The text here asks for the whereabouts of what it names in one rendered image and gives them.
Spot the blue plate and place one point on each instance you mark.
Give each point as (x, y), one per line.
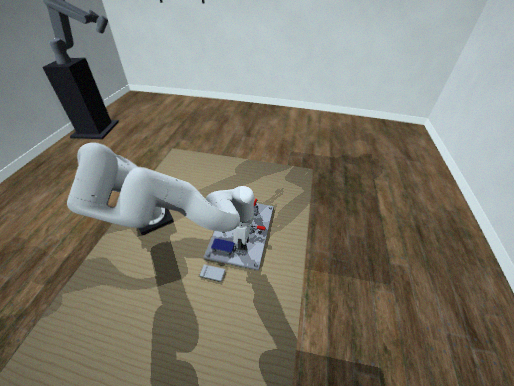
(223, 245)

